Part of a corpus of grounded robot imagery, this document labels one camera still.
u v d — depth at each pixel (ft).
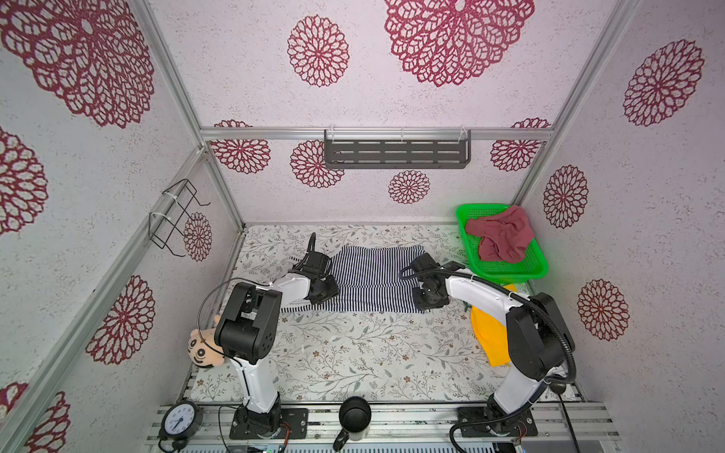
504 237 3.64
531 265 3.34
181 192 2.67
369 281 4.42
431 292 2.41
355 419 2.44
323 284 2.90
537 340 1.54
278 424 2.38
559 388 2.60
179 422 2.35
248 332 1.63
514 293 1.69
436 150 3.09
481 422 2.08
